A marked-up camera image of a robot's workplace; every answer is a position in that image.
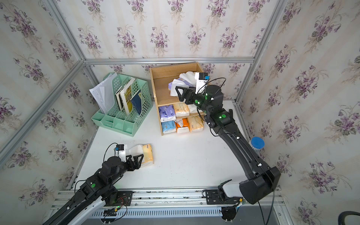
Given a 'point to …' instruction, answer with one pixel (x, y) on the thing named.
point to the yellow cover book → (126, 95)
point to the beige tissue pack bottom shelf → (195, 123)
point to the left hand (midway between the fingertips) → (140, 157)
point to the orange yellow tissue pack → (147, 153)
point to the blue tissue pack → (168, 127)
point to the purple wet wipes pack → (167, 113)
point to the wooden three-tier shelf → (161, 76)
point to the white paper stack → (103, 93)
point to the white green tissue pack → (193, 109)
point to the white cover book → (119, 97)
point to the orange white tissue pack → (185, 127)
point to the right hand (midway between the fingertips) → (183, 88)
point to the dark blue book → (136, 101)
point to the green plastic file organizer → (120, 121)
